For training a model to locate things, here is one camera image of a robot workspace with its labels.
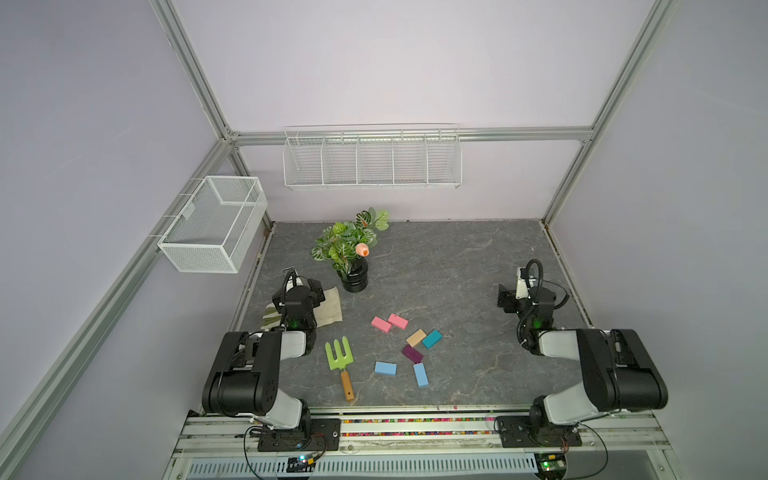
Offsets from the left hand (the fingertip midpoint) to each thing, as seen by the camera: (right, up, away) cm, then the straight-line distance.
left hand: (299, 285), depth 92 cm
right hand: (+68, 0, +2) cm, 68 cm away
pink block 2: (+31, -11, +1) cm, 33 cm away
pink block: (+26, -12, 0) cm, 28 cm away
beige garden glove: (+8, -10, +3) cm, 13 cm away
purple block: (+35, -20, -5) cm, 40 cm away
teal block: (+41, -16, -3) cm, 44 cm away
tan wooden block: (+36, -15, -3) cm, 40 cm away
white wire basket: (-21, +17, -10) cm, 28 cm away
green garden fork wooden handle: (+14, -22, -6) cm, 27 cm away
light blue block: (+27, -23, -8) cm, 36 cm away
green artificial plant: (+17, +13, -13) cm, 25 cm away
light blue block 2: (+37, -24, -9) cm, 45 cm away
